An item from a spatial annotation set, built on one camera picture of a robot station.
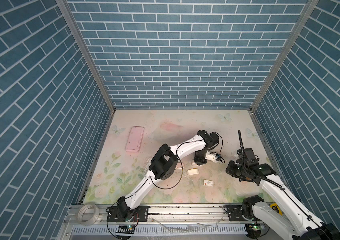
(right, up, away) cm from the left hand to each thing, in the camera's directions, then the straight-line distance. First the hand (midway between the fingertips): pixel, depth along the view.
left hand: (199, 162), depth 92 cm
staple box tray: (-4, -4, -4) cm, 7 cm away
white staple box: (+4, -9, -9) cm, 14 cm away
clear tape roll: (-60, -17, -19) cm, 66 cm away
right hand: (+13, 0, -10) cm, 16 cm away
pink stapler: (-12, -1, -3) cm, 13 cm away
